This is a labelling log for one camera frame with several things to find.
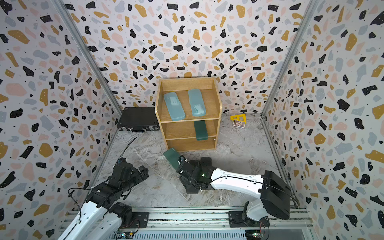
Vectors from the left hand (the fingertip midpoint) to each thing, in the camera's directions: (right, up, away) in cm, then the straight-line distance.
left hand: (143, 172), depth 79 cm
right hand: (+23, -2, +1) cm, 23 cm away
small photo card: (+59, +26, +35) cm, 73 cm away
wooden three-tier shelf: (+24, +33, +1) cm, 41 cm away
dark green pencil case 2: (+30, +22, +10) cm, 39 cm away
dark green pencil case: (+14, +8, +6) cm, 17 cm away
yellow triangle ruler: (+62, +32, +41) cm, 81 cm away
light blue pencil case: (+16, +35, +2) cm, 39 cm away
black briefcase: (-21, +31, +42) cm, 56 cm away
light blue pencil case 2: (+28, +37, +3) cm, 47 cm away
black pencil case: (+33, +2, +18) cm, 38 cm away
